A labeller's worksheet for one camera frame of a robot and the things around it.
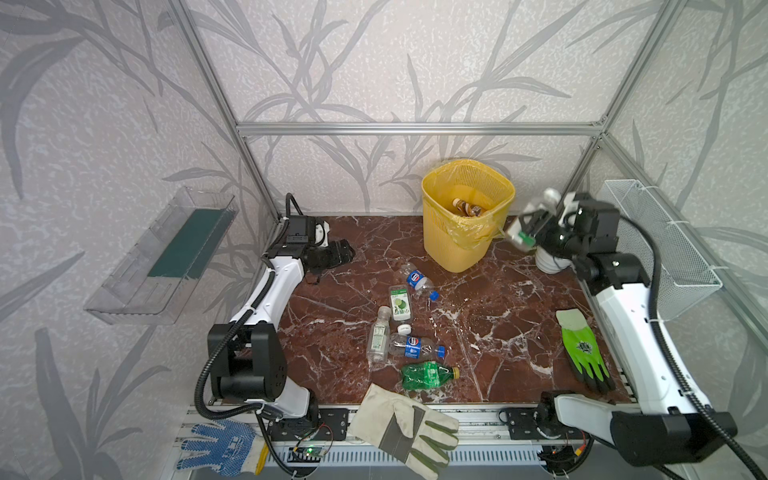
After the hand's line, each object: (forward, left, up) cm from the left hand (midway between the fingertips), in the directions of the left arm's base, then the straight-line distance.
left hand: (347, 246), depth 87 cm
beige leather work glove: (-46, -21, -16) cm, 53 cm away
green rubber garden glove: (-26, -68, -16) cm, 75 cm away
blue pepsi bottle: (-3, -21, -15) cm, 26 cm away
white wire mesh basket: (-20, -76, +17) cm, 80 cm away
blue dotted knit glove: (-48, +23, -18) cm, 57 cm away
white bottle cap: (-19, -17, -15) cm, 30 cm away
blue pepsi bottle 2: (-25, -20, -12) cm, 35 cm away
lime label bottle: (-7, -44, +13) cm, 47 cm away
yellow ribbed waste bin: (+23, -38, -5) cm, 44 cm away
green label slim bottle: (-23, -10, -12) cm, 28 cm away
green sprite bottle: (-32, -23, -15) cm, 42 cm away
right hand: (-2, -47, +16) cm, 50 cm away
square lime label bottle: (-11, -16, -15) cm, 24 cm away
